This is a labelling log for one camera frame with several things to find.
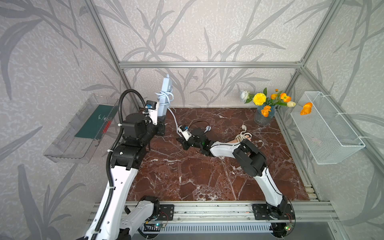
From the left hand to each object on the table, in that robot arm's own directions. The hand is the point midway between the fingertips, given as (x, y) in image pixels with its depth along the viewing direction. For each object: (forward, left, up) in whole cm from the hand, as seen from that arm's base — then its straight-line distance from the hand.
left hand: (162, 115), depth 66 cm
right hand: (+7, -2, -29) cm, 30 cm away
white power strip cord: (+8, -42, -30) cm, 53 cm away
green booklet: (-1, +31, -5) cm, 31 cm away
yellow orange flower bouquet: (+22, -62, -8) cm, 66 cm away
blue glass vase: (+26, -61, -33) cm, 74 cm away
